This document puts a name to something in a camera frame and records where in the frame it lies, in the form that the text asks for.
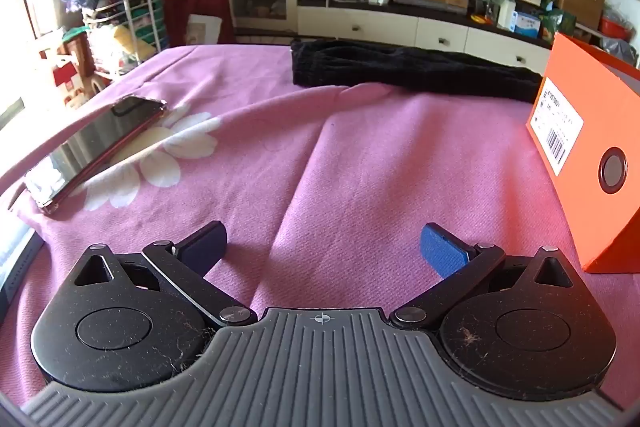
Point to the white TV stand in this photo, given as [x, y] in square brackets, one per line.
[380, 27]

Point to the blue and white box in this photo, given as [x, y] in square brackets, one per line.
[527, 23]

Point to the black cloth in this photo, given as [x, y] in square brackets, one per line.
[400, 67]

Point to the grey flat device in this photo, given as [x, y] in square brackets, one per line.
[17, 277]

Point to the red plastic basin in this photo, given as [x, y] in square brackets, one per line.
[615, 28]

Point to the smartphone in clear case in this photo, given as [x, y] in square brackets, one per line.
[90, 147]

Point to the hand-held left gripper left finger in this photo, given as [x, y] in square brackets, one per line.
[202, 248]

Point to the orange cardboard box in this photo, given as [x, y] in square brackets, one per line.
[590, 217]

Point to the white paper bag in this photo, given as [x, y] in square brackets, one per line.
[202, 29]

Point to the brown cardboard box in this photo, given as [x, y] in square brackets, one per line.
[580, 2]

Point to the green snack bag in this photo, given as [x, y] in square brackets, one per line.
[557, 24]

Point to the pink floral blanket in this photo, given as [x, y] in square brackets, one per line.
[350, 167]

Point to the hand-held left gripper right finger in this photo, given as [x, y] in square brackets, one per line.
[442, 252]

